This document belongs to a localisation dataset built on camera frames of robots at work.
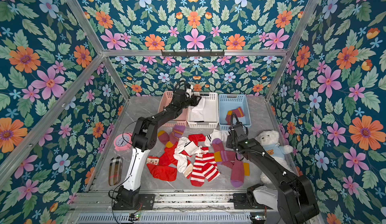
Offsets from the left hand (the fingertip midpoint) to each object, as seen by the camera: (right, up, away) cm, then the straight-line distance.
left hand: (200, 94), depth 101 cm
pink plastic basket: (-27, -2, +16) cm, 32 cm away
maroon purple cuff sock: (+28, -12, +7) cm, 31 cm away
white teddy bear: (+41, -28, -17) cm, 52 cm away
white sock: (-2, -12, +9) cm, 15 cm away
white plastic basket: (+3, -14, +8) cm, 17 cm away
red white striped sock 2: (+6, -44, -17) cm, 47 cm away
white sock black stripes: (+10, -26, -3) cm, 29 cm away
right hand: (+20, -28, -15) cm, 37 cm away
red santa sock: (-22, -43, -19) cm, 52 cm away
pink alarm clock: (-48, -31, -8) cm, 58 cm away
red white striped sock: (-1, -48, -21) cm, 53 cm away
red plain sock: (-19, -38, -13) cm, 44 cm away
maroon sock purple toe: (+21, -46, -19) cm, 54 cm away
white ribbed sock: (-9, -32, -10) cm, 35 cm away
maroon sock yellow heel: (+13, -38, -13) cm, 43 cm away
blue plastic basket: (+27, -6, +13) cm, 31 cm away
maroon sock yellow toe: (-18, -29, -10) cm, 36 cm away
